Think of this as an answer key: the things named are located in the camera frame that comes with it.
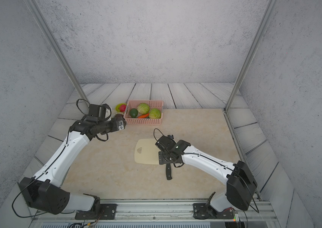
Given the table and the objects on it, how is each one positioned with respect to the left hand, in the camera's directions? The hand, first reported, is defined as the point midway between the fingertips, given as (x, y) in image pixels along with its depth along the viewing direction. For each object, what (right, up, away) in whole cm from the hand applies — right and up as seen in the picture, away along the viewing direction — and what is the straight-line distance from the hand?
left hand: (121, 124), depth 79 cm
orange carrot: (+8, +5, +32) cm, 34 cm away
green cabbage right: (+16, +7, +28) cm, 33 cm away
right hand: (+26, -19, +1) cm, 33 cm away
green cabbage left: (+7, +11, +34) cm, 36 cm away
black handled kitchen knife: (+26, -29, +6) cm, 40 cm away
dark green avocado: (-1, +8, +34) cm, 35 cm away
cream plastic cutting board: (+12, -19, +16) cm, 28 cm away
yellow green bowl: (-11, +11, +27) cm, 32 cm away
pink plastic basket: (-4, +15, +39) cm, 42 cm away
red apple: (-9, +12, +33) cm, 36 cm away
